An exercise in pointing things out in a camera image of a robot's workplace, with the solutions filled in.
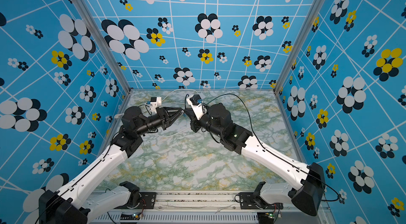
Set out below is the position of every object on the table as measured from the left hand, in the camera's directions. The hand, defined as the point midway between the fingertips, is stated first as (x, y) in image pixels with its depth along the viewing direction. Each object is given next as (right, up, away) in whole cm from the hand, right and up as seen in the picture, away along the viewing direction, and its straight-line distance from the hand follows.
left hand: (183, 109), depth 66 cm
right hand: (+2, 0, +1) cm, 2 cm away
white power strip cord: (-52, -6, +42) cm, 67 cm away
